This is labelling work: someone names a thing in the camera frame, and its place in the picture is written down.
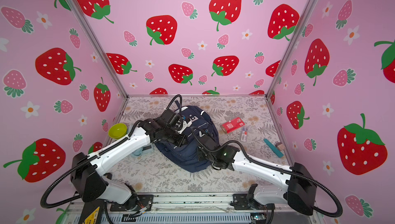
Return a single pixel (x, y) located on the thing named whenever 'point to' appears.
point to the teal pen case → (280, 154)
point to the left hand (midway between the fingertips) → (189, 141)
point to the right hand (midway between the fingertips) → (196, 149)
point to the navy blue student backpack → (184, 155)
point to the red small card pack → (232, 125)
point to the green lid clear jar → (117, 131)
